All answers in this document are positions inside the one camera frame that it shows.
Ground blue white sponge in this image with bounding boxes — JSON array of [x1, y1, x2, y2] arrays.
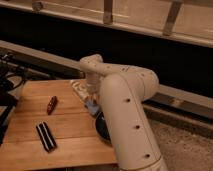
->
[[85, 100, 100, 116]]

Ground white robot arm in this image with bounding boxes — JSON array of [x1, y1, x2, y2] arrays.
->
[[79, 55, 169, 171]]

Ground white plastic bottle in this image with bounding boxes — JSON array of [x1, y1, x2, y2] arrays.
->
[[70, 80, 89, 101]]

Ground black bowl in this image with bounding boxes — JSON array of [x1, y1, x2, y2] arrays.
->
[[95, 113, 111, 143]]

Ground red pocket knife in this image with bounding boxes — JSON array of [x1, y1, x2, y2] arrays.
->
[[47, 96, 58, 115]]

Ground wooden cutting board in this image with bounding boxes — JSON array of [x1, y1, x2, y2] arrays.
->
[[0, 80, 116, 171]]

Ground black white striped eraser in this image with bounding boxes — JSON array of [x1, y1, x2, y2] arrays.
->
[[36, 122, 57, 152]]

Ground black cables and equipment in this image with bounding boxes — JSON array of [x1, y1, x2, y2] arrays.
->
[[0, 51, 34, 146]]

